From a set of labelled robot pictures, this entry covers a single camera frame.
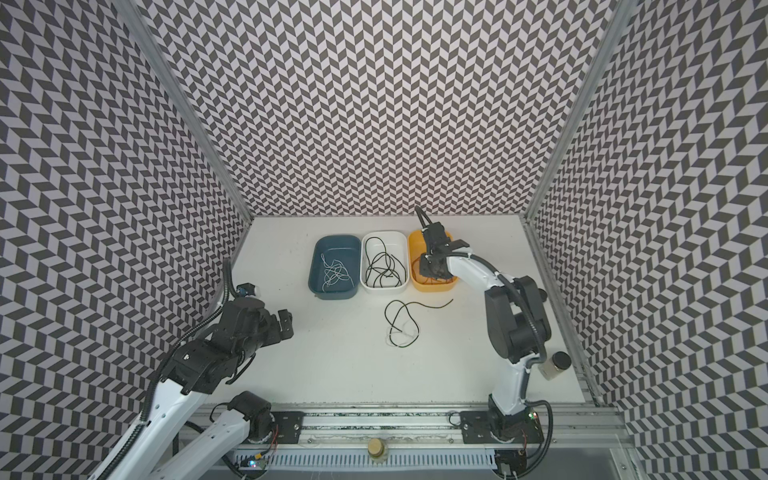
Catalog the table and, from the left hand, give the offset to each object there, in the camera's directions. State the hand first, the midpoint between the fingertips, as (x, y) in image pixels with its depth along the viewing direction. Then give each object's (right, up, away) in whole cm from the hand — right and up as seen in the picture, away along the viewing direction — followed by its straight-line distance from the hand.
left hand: (278, 320), depth 74 cm
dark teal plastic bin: (+12, +18, +27) cm, 35 cm away
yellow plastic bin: (+36, +19, +29) cm, 50 cm away
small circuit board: (-3, -31, -7) cm, 32 cm away
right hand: (+42, +12, +22) cm, 48 cm away
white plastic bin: (+29, +20, +32) cm, 48 cm away
